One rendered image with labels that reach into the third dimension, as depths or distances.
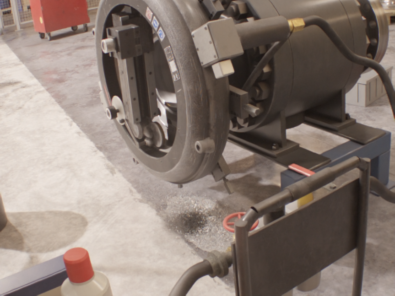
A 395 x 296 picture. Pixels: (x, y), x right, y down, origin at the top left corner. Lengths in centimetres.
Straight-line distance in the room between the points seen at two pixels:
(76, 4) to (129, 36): 551
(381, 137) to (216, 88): 85
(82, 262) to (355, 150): 143
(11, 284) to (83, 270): 21
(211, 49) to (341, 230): 56
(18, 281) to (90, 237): 120
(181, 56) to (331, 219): 61
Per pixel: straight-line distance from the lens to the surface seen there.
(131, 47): 158
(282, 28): 144
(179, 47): 138
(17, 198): 244
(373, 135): 199
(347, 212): 116
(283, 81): 168
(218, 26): 130
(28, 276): 80
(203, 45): 132
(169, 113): 180
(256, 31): 138
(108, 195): 226
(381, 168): 208
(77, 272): 62
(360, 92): 306
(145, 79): 172
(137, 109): 173
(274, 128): 184
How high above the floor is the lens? 103
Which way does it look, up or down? 23 degrees down
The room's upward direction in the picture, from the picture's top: 6 degrees counter-clockwise
